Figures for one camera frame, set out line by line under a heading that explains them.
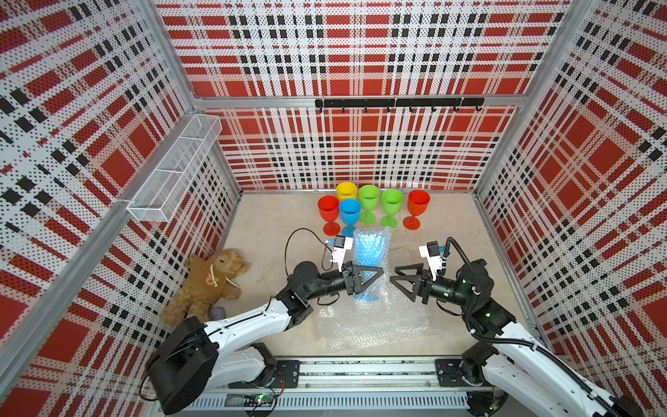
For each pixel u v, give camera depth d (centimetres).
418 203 96
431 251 62
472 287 54
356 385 73
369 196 99
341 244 64
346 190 107
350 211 96
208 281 84
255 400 70
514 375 57
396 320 81
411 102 90
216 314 83
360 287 61
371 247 62
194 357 41
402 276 67
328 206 94
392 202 96
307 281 56
